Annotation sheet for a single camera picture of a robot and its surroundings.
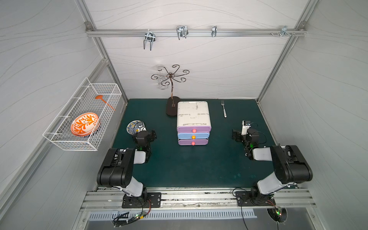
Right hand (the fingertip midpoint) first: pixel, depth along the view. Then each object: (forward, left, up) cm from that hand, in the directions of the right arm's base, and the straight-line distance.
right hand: (242, 128), depth 95 cm
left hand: (-5, +65, +2) cm, 65 cm away
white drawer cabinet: (-1, +32, +17) cm, 36 cm away
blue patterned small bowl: (0, +78, -2) cm, 78 cm away
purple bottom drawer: (-11, +33, -1) cm, 35 cm away
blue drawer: (-10, +33, +6) cm, 35 cm away
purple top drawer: (-10, +32, +14) cm, 37 cm away
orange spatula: (0, +85, +27) cm, 90 cm away
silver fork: (+29, +9, -6) cm, 31 cm away
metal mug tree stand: (+23, +50, -1) cm, 55 cm away
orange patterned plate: (-20, +82, +29) cm, 90 cm away
